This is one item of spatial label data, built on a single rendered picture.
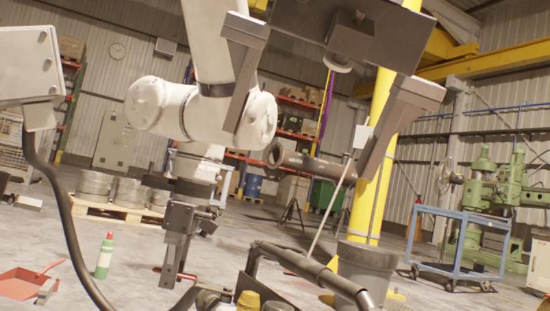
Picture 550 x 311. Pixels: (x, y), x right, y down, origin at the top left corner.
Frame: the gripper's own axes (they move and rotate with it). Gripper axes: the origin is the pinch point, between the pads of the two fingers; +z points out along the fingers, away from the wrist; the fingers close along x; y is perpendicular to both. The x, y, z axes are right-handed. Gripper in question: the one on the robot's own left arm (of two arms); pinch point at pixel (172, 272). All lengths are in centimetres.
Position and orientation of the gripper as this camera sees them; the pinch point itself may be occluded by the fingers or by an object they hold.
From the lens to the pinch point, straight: 84.6
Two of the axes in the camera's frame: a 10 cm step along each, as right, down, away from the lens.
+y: 9.8, 2.0, -0.5
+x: 0.2, 1.1, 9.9
